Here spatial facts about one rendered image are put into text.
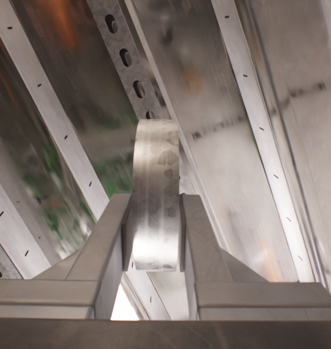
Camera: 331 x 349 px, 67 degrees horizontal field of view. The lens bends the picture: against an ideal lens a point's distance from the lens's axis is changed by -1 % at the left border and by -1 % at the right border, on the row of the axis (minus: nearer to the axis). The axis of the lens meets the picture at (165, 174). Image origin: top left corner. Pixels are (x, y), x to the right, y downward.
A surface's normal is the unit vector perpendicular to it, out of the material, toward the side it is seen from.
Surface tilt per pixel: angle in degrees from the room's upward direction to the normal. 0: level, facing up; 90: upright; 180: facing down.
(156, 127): 110
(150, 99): 180
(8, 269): 90
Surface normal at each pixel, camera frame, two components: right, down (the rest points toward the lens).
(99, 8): 0.00, 0.27
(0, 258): 0.92, -0.37
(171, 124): 0.01, -0.85
